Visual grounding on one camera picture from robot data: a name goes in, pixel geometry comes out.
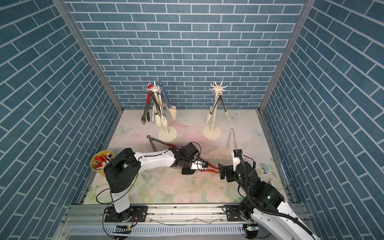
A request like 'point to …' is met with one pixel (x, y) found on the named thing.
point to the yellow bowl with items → (100, 160)
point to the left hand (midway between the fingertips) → (197, 169)
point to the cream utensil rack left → (167, 134)
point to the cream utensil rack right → (214, 132)
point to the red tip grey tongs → (151, 139)
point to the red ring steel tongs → (146, 110)
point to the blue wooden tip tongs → (172, 109)
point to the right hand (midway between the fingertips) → (228, 164)
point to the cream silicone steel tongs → (163, 114)
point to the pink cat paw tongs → (228, 141)
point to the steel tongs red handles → (211, 170)
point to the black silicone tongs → (156, 103)
